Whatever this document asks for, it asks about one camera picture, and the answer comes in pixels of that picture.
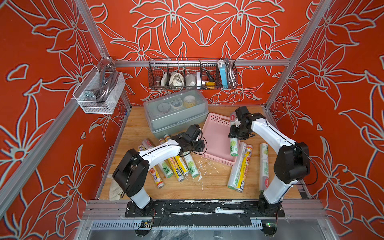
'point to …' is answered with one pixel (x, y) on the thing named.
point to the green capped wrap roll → (167, 169)
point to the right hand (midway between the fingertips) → (229, 135)
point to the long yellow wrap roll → (240, 184)
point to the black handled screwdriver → (208, 74)
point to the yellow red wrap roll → (176, 169)
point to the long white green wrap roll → (237, 166)
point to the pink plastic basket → (215, 133)
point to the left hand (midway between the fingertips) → (202, 144)
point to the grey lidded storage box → (173, 113)
